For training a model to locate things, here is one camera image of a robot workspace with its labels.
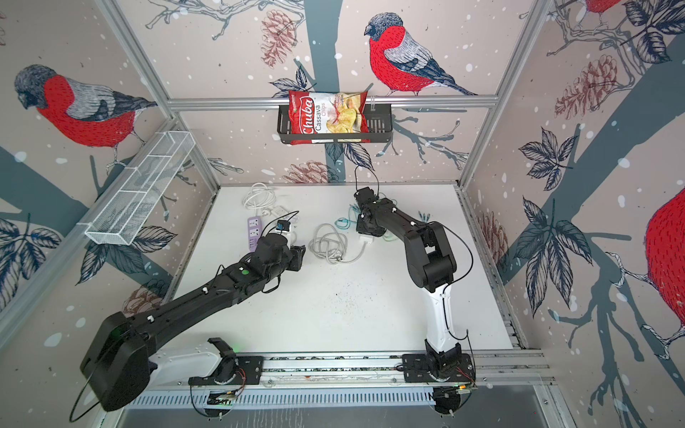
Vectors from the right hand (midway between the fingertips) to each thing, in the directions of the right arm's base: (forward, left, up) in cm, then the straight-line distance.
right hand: (364, 232), depth 101 cm
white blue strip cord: (-6, +13, 0) cm, 14 cm away
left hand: (-16, +20, +13) cm, 29 cm away
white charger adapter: (+9, +36, +1) cm, 37 cm away
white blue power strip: (-2, -2, -1) cm, 3 cm away
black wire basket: (+25, -5, +30) cm, 40 cm away
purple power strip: (0, +44, +1) cm, 44 cm away
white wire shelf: (-14, +66, +30) cm, 74 cm away
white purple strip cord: (+17, +46, +2) cm, 49 cm away
